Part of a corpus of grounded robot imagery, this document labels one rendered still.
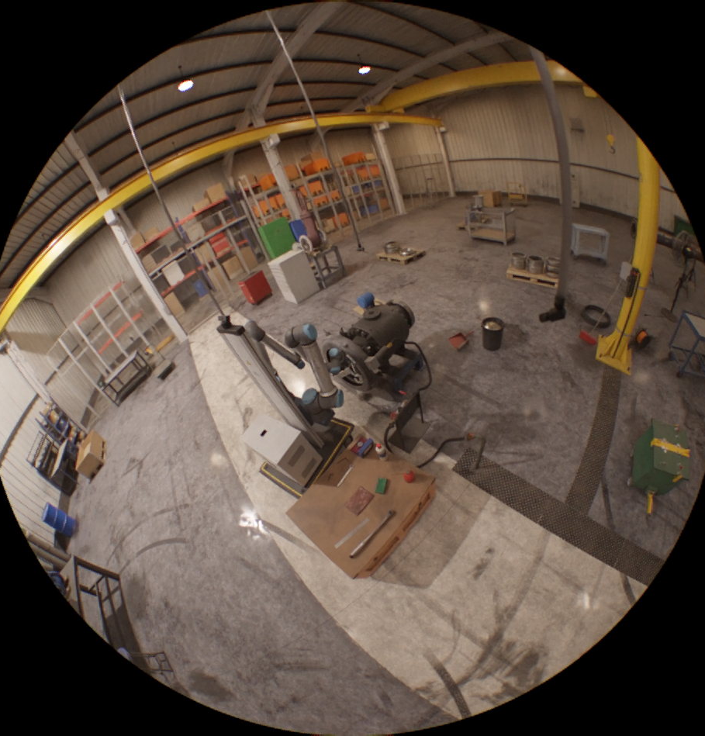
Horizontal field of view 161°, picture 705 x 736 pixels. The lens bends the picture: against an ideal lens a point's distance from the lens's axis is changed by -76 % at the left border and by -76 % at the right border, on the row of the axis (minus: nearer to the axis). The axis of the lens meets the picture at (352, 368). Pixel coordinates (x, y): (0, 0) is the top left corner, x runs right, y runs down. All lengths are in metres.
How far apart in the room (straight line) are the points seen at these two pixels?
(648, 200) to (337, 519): 4.30
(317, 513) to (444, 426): 1.56
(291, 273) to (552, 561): 6.64
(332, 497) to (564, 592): 2.23
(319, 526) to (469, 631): 1.56
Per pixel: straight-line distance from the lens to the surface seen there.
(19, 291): 10.74
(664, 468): 2.79
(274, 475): 2.67
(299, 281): 6.31
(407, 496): 1.97
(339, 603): 2.50
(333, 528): 2.04
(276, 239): 9.49
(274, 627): 2.82
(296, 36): 9.01
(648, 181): 3.50
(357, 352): 2.43
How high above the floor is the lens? 2.34
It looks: 40 degrees down
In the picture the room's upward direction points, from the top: 22 degrees counter-clockwise
